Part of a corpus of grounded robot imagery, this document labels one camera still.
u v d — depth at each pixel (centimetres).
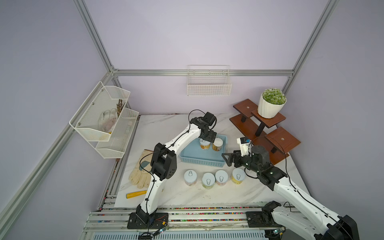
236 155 69
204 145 97
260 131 101
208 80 97
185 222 74
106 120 78
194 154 99
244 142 69
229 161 69
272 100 80
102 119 78
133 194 80
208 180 82
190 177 83
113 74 93
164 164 55
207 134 83
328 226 40
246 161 67
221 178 82
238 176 84
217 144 96
